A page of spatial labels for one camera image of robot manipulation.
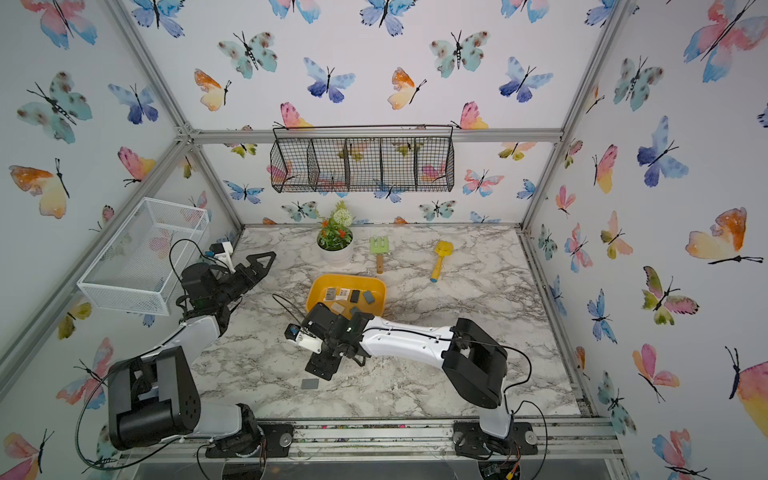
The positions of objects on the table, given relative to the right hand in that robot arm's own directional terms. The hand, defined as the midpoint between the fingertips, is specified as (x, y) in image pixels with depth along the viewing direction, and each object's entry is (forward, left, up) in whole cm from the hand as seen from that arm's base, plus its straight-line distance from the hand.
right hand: (318, 353), depth 78 cm
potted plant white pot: (+36, +1, +5) cm, 36 cm away
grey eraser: (+23, +3, -8) cm, 25 cm away
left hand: (+23, +16, +11) cm, 30 cm away
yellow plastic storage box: (+23, +7, -5) cm, 24 cm away
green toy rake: (+46, -11, -10) cm, 48 cm away
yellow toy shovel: (+44, -35, -8) cm, 57 cm away
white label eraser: (+24, -1, -9) cm, 25 cm away
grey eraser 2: (-5, +3, -10) cm, 11 cm away
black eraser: (+22, -5, -9) cm, 25 cm away
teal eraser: (+23, -10, -9) cm, 27 cm away
